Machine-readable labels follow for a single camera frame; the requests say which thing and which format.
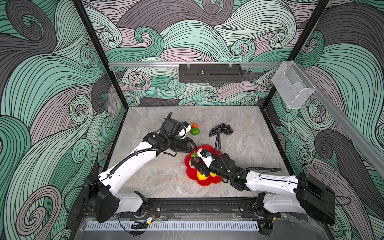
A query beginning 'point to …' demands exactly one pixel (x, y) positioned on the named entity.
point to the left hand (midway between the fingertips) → (195, 147)
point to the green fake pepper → (195, 131)
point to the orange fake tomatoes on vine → (194, 125)
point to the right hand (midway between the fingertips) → (195, 159)
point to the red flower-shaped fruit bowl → (191, 173)
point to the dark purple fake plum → (195, 159)
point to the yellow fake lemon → (200, 176)
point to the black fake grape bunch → (224, 129)
